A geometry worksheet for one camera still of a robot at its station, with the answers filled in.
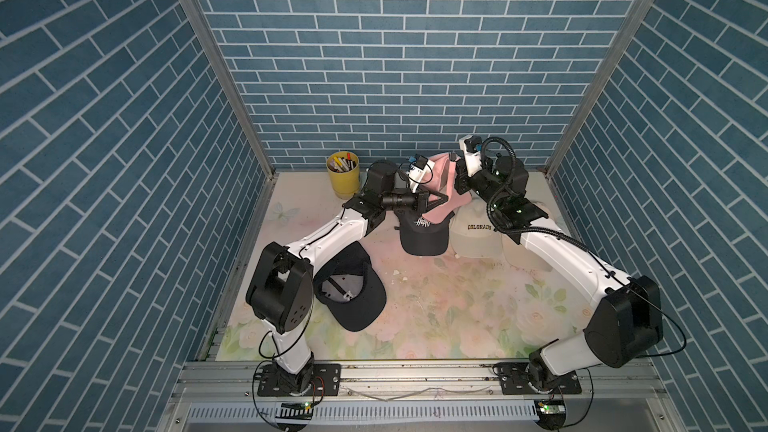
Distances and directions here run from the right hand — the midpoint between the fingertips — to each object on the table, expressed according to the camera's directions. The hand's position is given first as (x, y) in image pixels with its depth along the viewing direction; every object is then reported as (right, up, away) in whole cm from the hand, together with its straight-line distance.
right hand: (458, 156), depth 77 cm
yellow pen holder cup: (-36, -1, +28) cm, 46 cm away
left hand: (-2, -12, -2) cm, 12 cm away
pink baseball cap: (-4, -7, 0) cm, 8 cm away
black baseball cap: (-31, -37, +11) cm, 49 cm away
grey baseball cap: (-8, -24, +24) cm, 35 cm away
